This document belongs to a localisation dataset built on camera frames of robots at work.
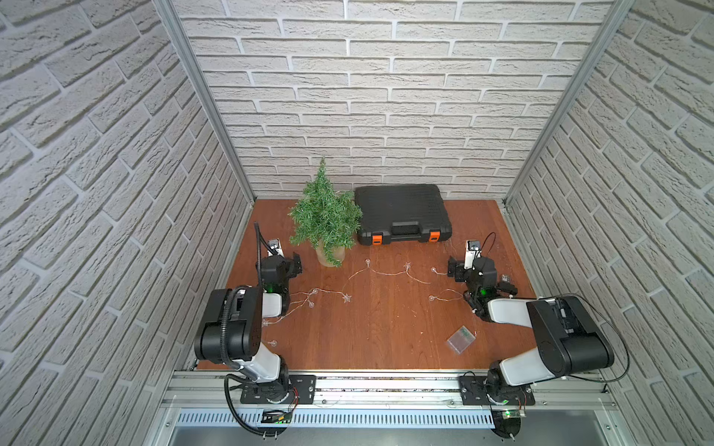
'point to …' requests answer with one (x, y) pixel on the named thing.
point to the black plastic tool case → (399, 212)
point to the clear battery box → (461, 339)
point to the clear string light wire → (450, 295)
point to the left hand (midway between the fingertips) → (282, 250)
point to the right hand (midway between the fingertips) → (469, 256)
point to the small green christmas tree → (325, 217)
